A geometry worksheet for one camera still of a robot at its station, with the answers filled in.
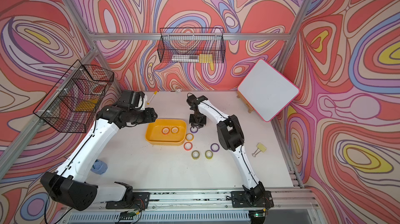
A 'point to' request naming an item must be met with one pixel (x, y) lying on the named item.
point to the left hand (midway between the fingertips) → (154, 116)
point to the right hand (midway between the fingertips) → (197, 129)
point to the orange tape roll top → (174, 129)
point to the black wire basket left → (71, 104)
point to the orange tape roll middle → (189, 137)
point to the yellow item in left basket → (86, 105)
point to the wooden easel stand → (247, 103)
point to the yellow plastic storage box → (153, 136)
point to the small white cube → (178, 90)
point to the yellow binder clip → (261, 147)
